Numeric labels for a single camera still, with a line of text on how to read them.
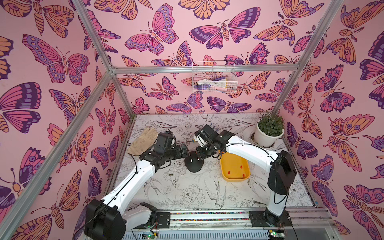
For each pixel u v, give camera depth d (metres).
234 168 0.91
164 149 0.61
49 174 0.52
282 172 0.47
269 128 0.90
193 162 0.84
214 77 0.97
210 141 0.64
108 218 0.38
